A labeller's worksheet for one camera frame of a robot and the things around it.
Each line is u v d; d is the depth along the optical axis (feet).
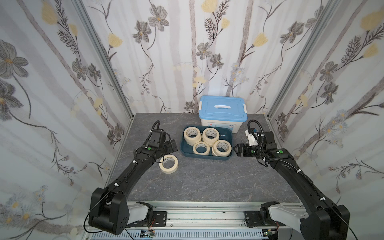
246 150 2.30
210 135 3.49
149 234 2.30
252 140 2.35
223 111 3.32
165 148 2.37
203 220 2.45
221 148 3.29
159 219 2.41
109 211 1.31
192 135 3.50
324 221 1.28
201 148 3.31
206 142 3.24
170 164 3.07
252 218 2.43
